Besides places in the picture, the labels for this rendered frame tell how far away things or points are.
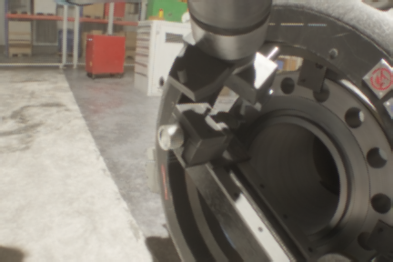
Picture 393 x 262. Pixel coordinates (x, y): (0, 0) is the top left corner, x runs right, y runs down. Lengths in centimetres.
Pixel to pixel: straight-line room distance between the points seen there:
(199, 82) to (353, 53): 19
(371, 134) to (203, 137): 28
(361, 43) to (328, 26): 5
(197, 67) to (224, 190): 26
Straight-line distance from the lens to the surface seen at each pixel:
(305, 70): 54
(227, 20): 27
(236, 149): 58
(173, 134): 47
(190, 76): 32
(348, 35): 37
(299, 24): 41
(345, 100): 51
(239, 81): 36
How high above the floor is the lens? 85
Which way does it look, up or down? 18 degrees down
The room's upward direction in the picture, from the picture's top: 7 degrees clockwise
